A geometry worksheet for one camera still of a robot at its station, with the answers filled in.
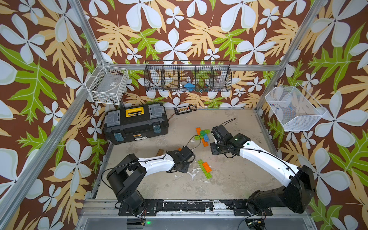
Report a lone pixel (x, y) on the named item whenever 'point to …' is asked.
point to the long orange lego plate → (205, 143)
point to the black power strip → (182, 110)
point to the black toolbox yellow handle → (131, 123)
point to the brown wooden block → (160, 152)
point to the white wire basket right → (294, 108)
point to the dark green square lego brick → (202, 132)
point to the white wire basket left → (107, 84)
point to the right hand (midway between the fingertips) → (212, 148)
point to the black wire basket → (188, 76)
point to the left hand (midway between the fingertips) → (185, 165)
